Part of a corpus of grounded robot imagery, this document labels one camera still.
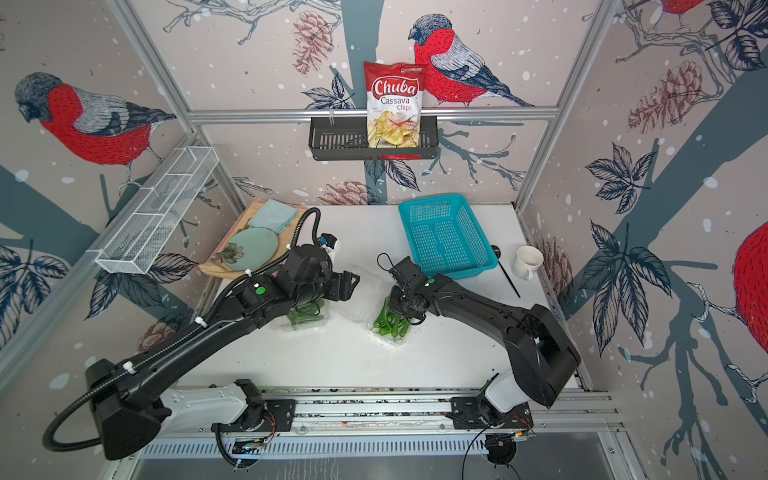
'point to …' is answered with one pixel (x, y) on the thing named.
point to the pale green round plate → (251, 249)
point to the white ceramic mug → (527, 259)
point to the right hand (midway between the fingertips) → (389, 305)
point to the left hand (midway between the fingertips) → (352, 271)
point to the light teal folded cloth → (275, 215)
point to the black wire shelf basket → (345, 139)
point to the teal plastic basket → (445, 236)
